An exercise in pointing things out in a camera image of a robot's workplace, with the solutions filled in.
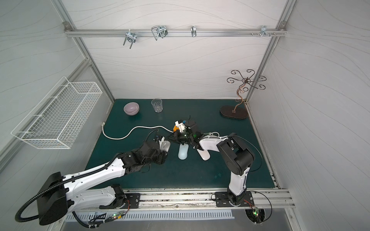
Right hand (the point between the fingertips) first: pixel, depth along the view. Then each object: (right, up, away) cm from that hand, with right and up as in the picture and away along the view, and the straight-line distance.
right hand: (166, 136), depth 85 cm
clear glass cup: (-12, +22, +29) cm, 38 cm away
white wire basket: (-50, +11, -16) cm, 54 cm away
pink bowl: (-31, +17, +26) cm, 44 cm away
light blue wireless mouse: (+10, -10, +4) cm, 15 cm away
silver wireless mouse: (0, -5, -5) cm, 7 cm away
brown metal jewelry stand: (+51, +15, +26) cm, 59 cm away
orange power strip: (+4, +3, +16) cm, 16 cm away
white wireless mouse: (+24, -12, +4) cm, 27 cm away
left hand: (+1, -9, -5) cm, 11 cm away
